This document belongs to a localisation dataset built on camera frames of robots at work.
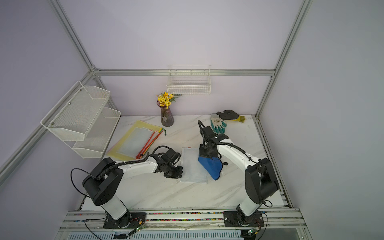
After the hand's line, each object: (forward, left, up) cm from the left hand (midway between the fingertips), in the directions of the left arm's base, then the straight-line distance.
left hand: (180, 177), depth 88 cm
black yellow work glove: (+52, -37, +1) cm, 64 cm away
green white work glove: (+42, -26, +1) cm, 49 cm away
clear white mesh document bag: (+4, -7, 0) cm, 9 cm away
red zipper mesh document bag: (+23, +23, +2) cm, 33 cm away
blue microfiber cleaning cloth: (+5, -20, +6) cm, 21 cm away
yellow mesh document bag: (+26, +34, 0) cm, 43 cm away
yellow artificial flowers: (+42, +11, +25) cm, 50 cm away
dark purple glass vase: (+41, +12, +9) cm, 43 cm away
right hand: (+10, -15, +8) cm, 19 cm away
